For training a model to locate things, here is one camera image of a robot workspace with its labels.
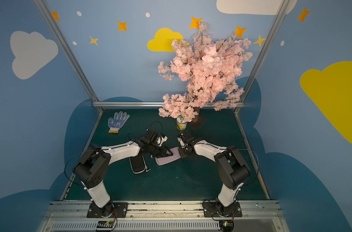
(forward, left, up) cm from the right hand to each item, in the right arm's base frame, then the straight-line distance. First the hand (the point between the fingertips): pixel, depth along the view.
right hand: (185, 150), depth 95 cm
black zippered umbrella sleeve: (-12, +29, +1) cm, 31 cm away
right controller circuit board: (-40, -23, -5) cm, 46 cm away
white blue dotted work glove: (+25, +54, -1) cm, 60 cm away
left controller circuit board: (-44, +40, -5) cm, 60 cm away
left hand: (-5, +8, +5) cm, 11 cm away
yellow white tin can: (+19, +4, +5) cm, 20 cm away
